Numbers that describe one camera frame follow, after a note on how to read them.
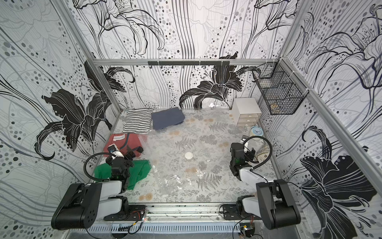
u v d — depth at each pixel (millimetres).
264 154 900
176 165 891
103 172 874
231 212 718
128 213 718
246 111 987
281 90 882
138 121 1122
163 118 1082
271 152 637
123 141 985
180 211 745
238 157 676
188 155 932
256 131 1007
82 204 429
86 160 650
